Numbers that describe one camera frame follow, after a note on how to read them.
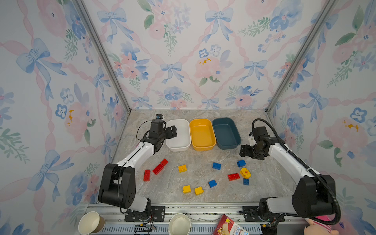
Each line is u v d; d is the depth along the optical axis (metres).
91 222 0.70
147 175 0.86
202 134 1.04
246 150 0.78
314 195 0.42
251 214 0.73
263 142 0.62
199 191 0.80
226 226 0.68
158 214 0.75
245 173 0.85
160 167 0.88
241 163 0.90
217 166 0.90
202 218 0.73
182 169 0.90
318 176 0.43
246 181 0.83
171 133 0.81
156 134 0.68
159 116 0.79
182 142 1.06
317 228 0.66
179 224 0.72
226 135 1.03
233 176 0.86
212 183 0.84
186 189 0.80
